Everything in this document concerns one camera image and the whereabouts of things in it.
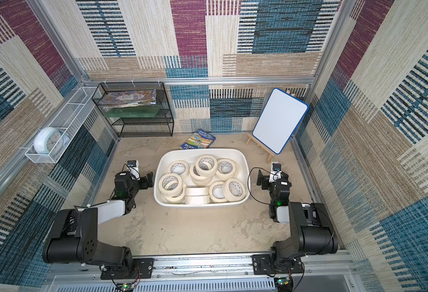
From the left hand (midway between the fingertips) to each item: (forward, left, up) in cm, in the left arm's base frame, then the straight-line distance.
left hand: (141, 172), depth 93 cm
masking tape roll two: (+4, -32, -1) cm, 33 cm away
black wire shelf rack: (+37, -3, -2) cm, 38 cm away
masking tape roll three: (+6, -43, -6) cm, 44 cm away
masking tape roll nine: (-8, -37, -7) cm, 39 cm away
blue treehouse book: (+27, -27, -5) cm, 39 cm away
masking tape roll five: (-4, -14, -5) cm, 16 cm away
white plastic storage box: (+12, -23, -2) cm, 26 cm away
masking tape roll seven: (-10, -28, -2) cm, 30 cm away
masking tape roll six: (-12, -19, -5) cm, 23 cm away
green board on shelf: (+24, +5, +19) cm, 31 cm away
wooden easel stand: (+18, -62, 0) cm, 65 cm away
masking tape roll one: (+8, -16, -7) cm, 20 cm away
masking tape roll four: (-3, -28, -3) cm, 29 cm away
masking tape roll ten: (-7, -47, -7) cm, 48 cm away
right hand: (-1, -65, +3) cm, 65 cm away
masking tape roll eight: (-15, -29, +1) cm, 33 cm away
